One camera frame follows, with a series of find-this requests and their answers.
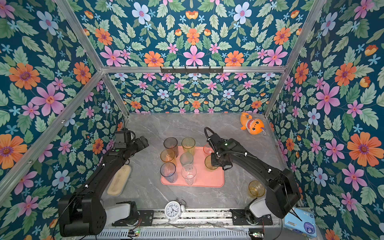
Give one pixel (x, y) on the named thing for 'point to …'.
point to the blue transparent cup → (168, 170)
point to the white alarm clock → (173, 209)
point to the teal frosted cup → (186, 158)
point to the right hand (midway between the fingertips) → (219, 160)
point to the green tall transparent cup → (188, 144)
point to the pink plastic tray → (205, 177)
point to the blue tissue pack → (302, 221)
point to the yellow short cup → (256, 189)
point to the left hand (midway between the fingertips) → (142, 141)
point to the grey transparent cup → (171, 143)
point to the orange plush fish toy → (254, 126)
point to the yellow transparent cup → (168, 155)
